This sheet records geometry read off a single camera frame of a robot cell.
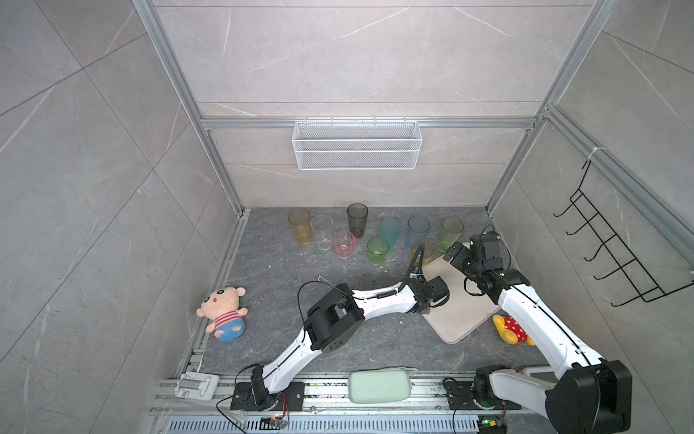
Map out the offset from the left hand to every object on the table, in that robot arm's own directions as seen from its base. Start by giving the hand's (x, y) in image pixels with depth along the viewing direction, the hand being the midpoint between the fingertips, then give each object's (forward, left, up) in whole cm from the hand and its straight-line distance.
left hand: (422, 300), depth 91 cm
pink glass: (+24, +26, +2) cm, 36 cm away
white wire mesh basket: (+51, +21, +28) cm, 62 cm away
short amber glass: (+17, -5, +5) cm, 19 cm away
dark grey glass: (+32, +21, +10) cm, 40 cm away
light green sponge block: (-26, +17, +2) cm, 31 cm away
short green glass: (+22, +13, +1) cm, 26 cm away
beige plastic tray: (-6, -10, 0) cm, 11 cm away
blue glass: (+23, -1, +10) cm, 25 cm away
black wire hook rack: (-2, -44, +30) cm, 53 cm away
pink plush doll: (-3, +65, +8) cm, 65 cm away
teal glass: (+27, +8, +6) cm, 29 cm away
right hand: (+8, -11, +15) cm, 21 cm away
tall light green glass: (+21, -12, +11) cm, 26 cm away
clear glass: (+26, +34, +9) cm, 44 cm away
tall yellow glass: (+28, +43, +12) cm, 53 cm away
